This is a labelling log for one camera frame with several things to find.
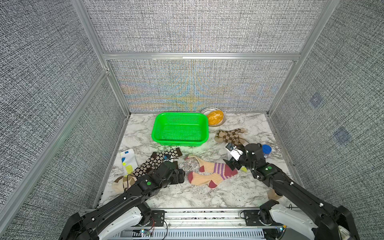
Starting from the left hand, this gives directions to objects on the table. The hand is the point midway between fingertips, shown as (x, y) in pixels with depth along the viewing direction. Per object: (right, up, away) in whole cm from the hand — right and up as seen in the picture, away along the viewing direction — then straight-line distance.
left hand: (181, 173), depth 80 cm
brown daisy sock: (-17, +4, +13) cm, 22 cm away
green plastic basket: (-3, +23, +30) cm, 38 cm away
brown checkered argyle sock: (+33, +18, +24) cm, 44 cm away
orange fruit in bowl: (+23, +32, +30) cm, 49 cm away
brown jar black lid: (+50, -13, +2) cm, 51 cm away
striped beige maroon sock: (+23, -2, +8) cm, 24 cm away
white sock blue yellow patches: (-33, +3, +13) cm, 36 cm away
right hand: (+27, +13, +2) cm, 30 cm away
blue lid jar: (+51, +10, +12) cm, 54 cm away
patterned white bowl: (+19, +38, +40) cm, 59 cm away
